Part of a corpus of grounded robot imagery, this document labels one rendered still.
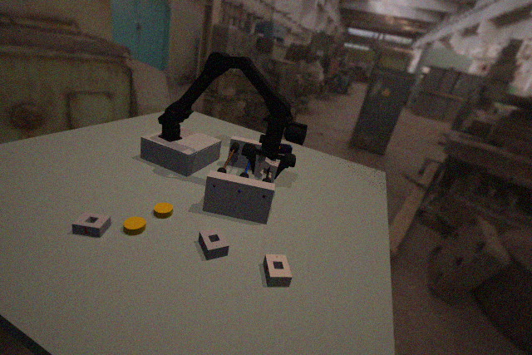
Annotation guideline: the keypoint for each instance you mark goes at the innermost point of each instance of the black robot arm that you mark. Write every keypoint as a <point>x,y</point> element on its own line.
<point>217,64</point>

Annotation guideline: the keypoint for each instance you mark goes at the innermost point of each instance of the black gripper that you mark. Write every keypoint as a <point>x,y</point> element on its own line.
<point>270,149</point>

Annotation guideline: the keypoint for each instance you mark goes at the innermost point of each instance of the orange short cylinder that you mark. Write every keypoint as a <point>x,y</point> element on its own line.
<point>163,210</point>
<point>134,226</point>

